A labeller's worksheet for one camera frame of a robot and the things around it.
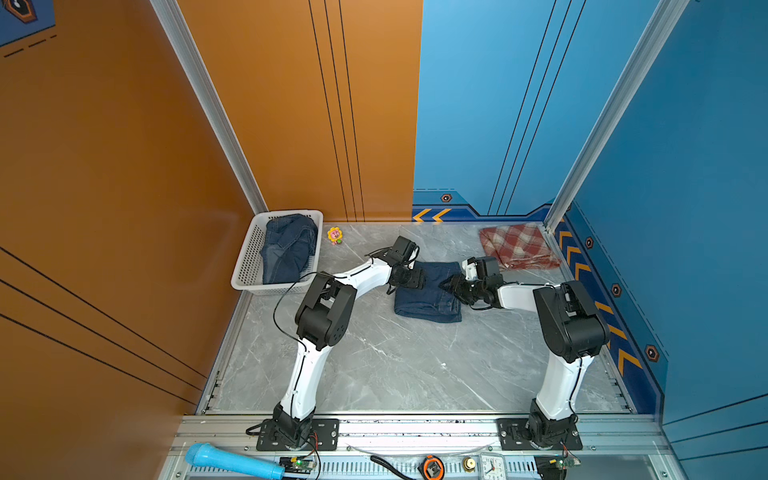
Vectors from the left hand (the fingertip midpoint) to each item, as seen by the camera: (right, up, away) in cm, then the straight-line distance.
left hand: (418, 278), depth 101 cm
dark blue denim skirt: (+4, -7, -7) cm, 10 cm away
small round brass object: (+8, -39, -34) cm, 52 cm away
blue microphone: (-53, -38, -32) cm, 73 cm away
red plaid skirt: (+38, +11, +8) cm, 40 cm away
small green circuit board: (-30, -42, -30) cm, 60 cm away
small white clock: (+14, -40, -33) cm, 54 cm away
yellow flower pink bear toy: (-31, +15, +11) cm, 36 cm away
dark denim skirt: (-46, +12, +7) cm, 48 cm away
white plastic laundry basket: (-57, +2, -2) cm, 57 cm away
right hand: (+7, -3, -2) cm, 8 cm away
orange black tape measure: (0, -40, -34) cm, 52 cm away
